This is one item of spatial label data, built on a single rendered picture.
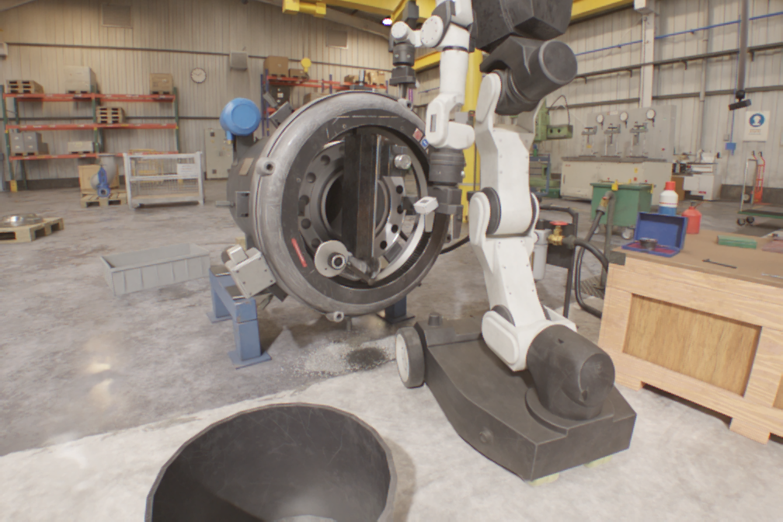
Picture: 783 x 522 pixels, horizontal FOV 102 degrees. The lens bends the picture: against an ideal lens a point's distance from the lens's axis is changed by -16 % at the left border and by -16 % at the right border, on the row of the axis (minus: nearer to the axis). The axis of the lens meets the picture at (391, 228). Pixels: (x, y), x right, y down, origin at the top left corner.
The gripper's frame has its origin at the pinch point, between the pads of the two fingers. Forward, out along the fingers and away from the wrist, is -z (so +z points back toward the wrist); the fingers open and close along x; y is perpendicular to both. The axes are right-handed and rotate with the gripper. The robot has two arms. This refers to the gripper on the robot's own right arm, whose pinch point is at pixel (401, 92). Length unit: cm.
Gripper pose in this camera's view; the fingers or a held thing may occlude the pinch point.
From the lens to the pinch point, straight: 156.3
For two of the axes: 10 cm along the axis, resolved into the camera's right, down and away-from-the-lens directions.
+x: -7.6, -1.4, 6.4
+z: 0.6, -9.9, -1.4
